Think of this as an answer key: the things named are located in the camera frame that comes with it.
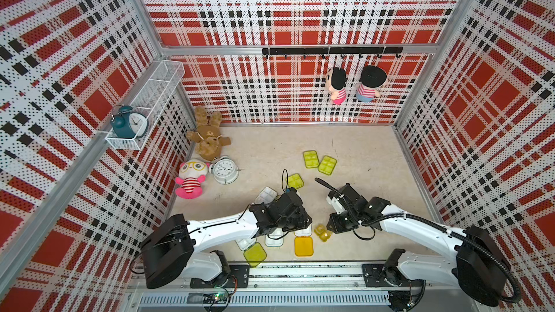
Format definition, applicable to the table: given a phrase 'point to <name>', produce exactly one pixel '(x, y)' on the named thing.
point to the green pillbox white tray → (327, 165)
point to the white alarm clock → (224, 170)
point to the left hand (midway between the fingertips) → (313, 221)
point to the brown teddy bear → (208, 133)
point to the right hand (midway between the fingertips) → (333, 227)
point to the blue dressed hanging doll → (368, 88)
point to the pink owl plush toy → (192, 173)
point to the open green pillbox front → (255, 255)
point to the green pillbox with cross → (295, 181)
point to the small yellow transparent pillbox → (323, 233)
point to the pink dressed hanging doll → (335, 82)
